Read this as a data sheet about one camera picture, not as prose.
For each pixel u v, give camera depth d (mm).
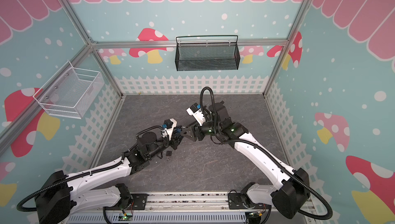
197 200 759
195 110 612
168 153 893
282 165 420
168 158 872
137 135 544
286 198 379
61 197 398
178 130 717
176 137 669
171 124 632
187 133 638
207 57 932
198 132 601
